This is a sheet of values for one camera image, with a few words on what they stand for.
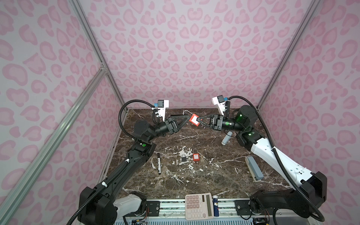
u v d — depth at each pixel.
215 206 0.73
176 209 0.75
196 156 0.90
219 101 0.58
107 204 0.38
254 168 0.81
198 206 0.72
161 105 0.57
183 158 0.91
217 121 0.57
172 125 0.55
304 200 0.37
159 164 0.88
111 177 0.43
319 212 0.71
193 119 0.60
